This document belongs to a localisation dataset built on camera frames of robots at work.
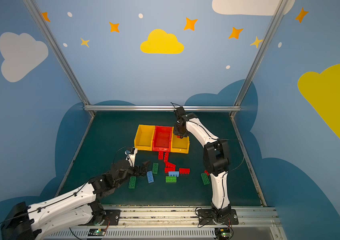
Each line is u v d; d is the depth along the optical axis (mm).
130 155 670
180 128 719
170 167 908
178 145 1007
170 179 861
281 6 692
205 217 738
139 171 703
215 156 548
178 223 735
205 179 862
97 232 708
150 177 861
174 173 876
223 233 714
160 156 957
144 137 1058
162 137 1068
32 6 683
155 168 903
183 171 889
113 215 751
